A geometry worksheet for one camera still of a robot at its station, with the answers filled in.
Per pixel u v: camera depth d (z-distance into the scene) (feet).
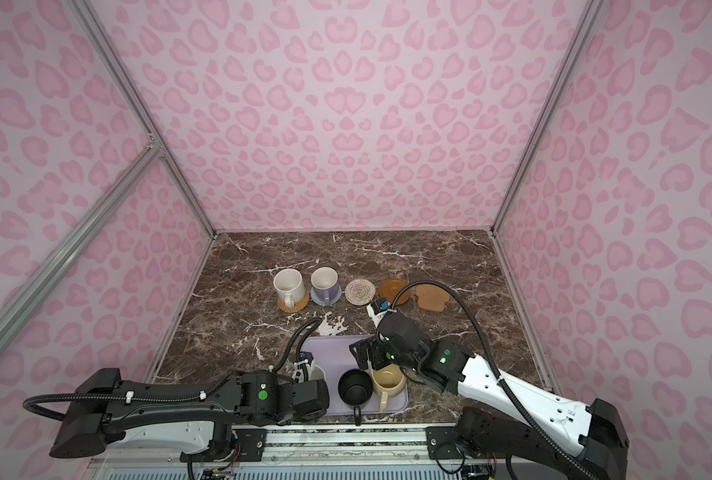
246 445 2.40
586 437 1.31
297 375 2.18
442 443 2.41
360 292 3.31
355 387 2.66
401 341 1.74
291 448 2.42
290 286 3.26
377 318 2.17
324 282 3.28
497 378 1.53
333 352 2.31
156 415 1.41
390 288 3.36
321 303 3.21
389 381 2.70
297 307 3.19
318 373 2.46
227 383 1.65
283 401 1.81
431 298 3.30
